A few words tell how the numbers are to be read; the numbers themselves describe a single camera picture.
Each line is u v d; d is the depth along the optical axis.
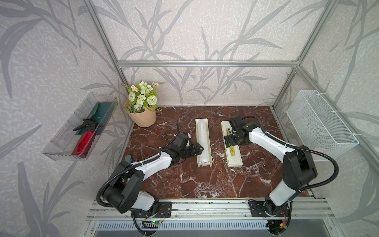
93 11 0.72
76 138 0.64
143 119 0.99
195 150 0.78
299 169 0.46
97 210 0.75
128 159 0.91
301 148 0.46
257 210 0.72
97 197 0.41
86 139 0.60
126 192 0.42
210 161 0.85
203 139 0.94
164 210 0.73
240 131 0.66
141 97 0.87
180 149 0.68
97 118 0.71
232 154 0.91
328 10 0.72
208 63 1.01
